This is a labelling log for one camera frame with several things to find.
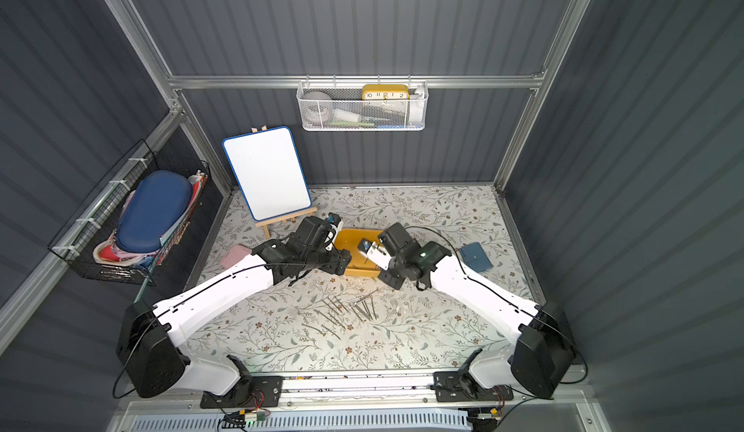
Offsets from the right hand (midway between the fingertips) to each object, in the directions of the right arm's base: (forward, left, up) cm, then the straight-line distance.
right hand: (394, 261), depth 81 cm
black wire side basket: (-7, +68, +20) cm, 71 cm away
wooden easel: (+20, +43, -7) cm, 48 cm away
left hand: (+1, +15, +2) cm, 15 cm away
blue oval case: (+3, +59, +19) cm, 62 cm away
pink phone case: (+9, +54, -12) cm, 56 cm away
